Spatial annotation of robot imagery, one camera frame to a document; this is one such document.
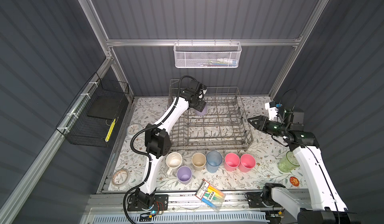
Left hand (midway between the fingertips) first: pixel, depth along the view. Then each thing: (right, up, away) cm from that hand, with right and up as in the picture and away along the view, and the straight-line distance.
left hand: (199, 103), depth 93 cm
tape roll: (-44, -42, -11) cm, 61 cm away
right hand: (+25, -10, -21) cm, 34 cm away
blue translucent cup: (+8, -31, -14) cm, 34 cm away
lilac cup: (+3, -6, +5) cm, 9 cm away
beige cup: (-1, -33, -9) cm, 34 cm away
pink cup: (+19, -34, -8) cm, 39 cm away
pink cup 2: (+28, -34, -8) cm, 45 cm away
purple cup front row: (-9, -40, -12) cm, 42 cm away
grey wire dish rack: (+17, -16, +10) cm, 25 cm away
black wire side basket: (-54, -9, -21) cm, 58 cm away
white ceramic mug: (-15, -33, -7) cm, 37 cm away
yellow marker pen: (-42, -14, -24) cm, 50 cm away
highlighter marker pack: (+5, -47, -19) cm, 51 cm away
